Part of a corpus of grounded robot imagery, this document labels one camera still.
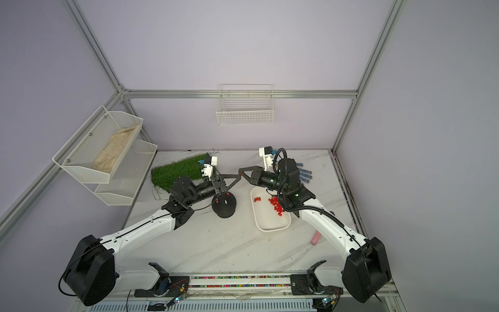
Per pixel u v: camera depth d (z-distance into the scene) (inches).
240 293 28.8
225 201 33.6
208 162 26.2
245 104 37.4
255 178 24.8
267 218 36.4
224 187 25.4
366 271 15.7
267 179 25.1
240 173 27.3
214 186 24.6
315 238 33.5
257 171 25.7
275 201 38.6
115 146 31.9
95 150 30.5
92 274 15.9
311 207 20.5
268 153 26.0
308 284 26.0
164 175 39.8
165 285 26.6
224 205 34.0
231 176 26.9
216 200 33.7
